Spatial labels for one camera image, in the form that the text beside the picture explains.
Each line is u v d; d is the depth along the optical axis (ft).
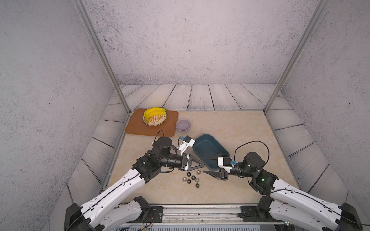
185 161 1.86
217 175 1.86
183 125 3.54
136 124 3.78
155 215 2.39
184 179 2.78
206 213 2.43
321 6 2.30
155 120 3.75
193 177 2.79
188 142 2.03
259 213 2.12
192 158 1.94
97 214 1.31
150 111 3.76
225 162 1.68
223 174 1.86
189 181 2.77
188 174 2.85
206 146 3.24
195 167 1.95
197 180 2.78
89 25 2.49
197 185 2.71
